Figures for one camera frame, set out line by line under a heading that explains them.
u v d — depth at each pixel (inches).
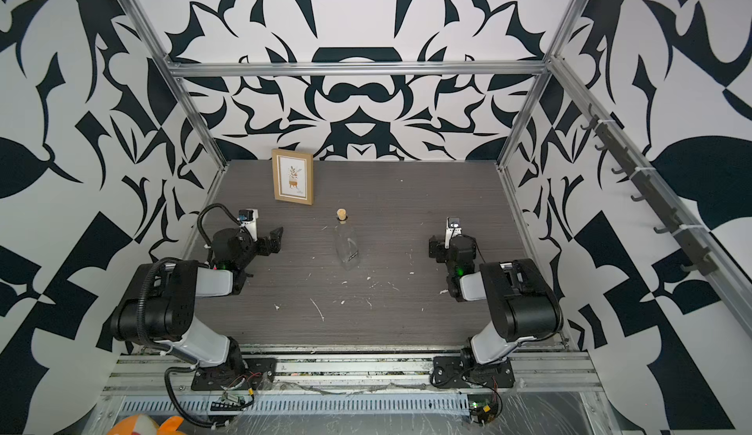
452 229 32.2
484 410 27.8
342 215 28.7
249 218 32.0
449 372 29.2
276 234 34.6
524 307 18.2
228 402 26.8
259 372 29.1
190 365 22.3
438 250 34.3
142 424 24.9
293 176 41.2
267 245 33.5
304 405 30.5
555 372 29.9
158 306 18.1
